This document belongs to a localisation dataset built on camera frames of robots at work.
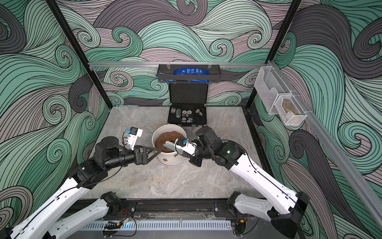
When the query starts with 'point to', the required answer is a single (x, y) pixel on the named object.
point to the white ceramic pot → (168, 159)
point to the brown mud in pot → (169, 136)
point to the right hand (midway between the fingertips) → (187, 151)
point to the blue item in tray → (191, 71)
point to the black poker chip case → (188, 104)
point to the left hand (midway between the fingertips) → (157, 149)
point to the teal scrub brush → (172, 146)
